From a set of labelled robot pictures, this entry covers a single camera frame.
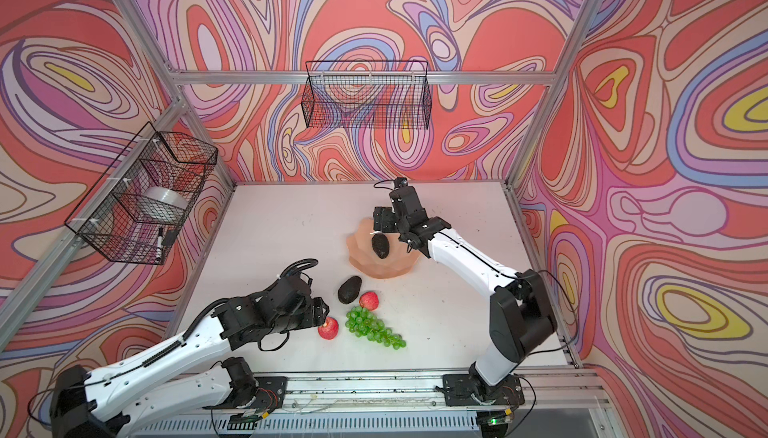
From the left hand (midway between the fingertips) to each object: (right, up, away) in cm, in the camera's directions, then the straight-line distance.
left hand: (325, 313), depth 77 cm
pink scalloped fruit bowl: (+9, +12, +18) cm, 23 cm away
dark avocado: (+5, +3, +9) cm, 11 cm away
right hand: (+17, +25, +9) cm, 31 cm away
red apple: (+11, +1, +7) cm, 13 cm away
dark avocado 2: (+14, +15, +21) cm, 29 cm away
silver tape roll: (-38, +31, -3) cm, 49 cm away
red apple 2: (+1, -5, +1) cm, 5 cm away
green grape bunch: (+9, -3, +3) cm, 10 cm away
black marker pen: (-39, +17, -6) cm, 43 cm away
